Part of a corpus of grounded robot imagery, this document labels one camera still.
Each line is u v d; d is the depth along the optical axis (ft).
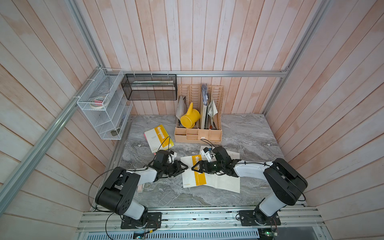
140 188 2.68
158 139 3.31
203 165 2.56
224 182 2.82
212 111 3.20
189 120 3.13
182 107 3.38
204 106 2.81
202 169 2.50
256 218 2.19
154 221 2.40
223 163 2.34
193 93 3.57
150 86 3.45
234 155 3.21
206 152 2.73
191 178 2.83
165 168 2.50
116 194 1.46
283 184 1.49
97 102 2.39
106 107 2.36
